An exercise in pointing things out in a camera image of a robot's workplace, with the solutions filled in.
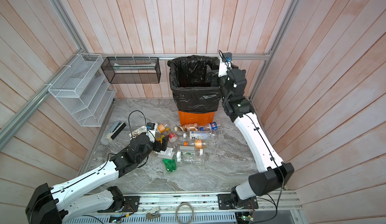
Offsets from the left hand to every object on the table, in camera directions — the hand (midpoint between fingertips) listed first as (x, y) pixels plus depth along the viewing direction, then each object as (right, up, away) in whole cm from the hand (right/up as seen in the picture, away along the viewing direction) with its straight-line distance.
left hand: (161, 137), depth 78 cm
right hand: (+27, +35, -13) cm, 46 cm away
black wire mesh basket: (-26, +43, +25) cm, 56 cm away
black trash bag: (+14, +36, +18) cm, 43 cm away
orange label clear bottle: (+21, -6, +12) cm, 24 cm away
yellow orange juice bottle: (+1, +1, -8) cm, 8 cm away
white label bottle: (+3, -10, +5) cm, 12 cm away
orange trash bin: (+24, +9, +21) cm, 33 cm away
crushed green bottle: (+4, -16, +4) cm, 17 cm away
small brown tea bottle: (+14, +3, +19) cm, 24 cm away
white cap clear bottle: (+15, -14, +8) cm, 22 cm away
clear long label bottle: (+20, -1, +14) cm, 25 cm away
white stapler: (-34, +2, +19) cm, 39 cm away
